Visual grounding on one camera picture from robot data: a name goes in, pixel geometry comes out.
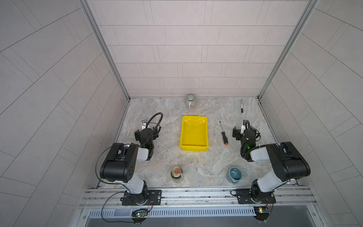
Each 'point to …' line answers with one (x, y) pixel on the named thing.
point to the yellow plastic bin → (194, 137)
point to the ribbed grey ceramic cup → (190, 100)
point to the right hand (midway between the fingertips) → (242, 125)
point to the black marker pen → (242, 110)
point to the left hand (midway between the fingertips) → (148, 125)
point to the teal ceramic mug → (236, 174)
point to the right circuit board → (262, 213)
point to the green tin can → (176, 173)
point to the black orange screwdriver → (225, 140)
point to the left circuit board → (139, 216)
